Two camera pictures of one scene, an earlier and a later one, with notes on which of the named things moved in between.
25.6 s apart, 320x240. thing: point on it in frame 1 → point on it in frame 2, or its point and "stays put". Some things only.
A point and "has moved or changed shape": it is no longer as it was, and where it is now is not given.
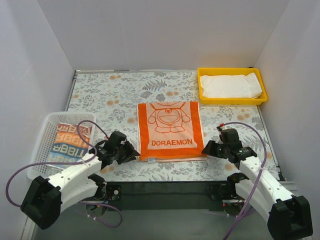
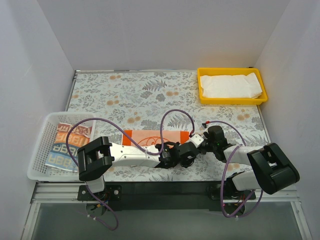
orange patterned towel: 169,131 has moved or changed shape
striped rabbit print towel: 67,147 stays put
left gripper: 122,152 → 189,153
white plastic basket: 45,140 stays put
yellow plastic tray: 204,72 stays put
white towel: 245,86 stays put
